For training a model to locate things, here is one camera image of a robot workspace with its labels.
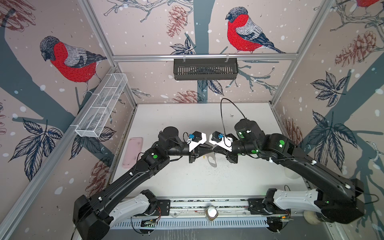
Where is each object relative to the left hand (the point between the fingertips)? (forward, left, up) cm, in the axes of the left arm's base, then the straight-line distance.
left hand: (211, 149), depth 60 cm
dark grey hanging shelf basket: (+66, -1, -4) cm, 66 cm away
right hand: (+1, -1, -2) cm, 3 cm away
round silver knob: (-19, 0, -21) cm, 29 cm away
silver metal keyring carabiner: (-1, -1, -4) cm, 4 cm away
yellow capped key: (-2, +3, -3) cm, 4 cm away
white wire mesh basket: (+15, +57, -1) cm, 59 cm away
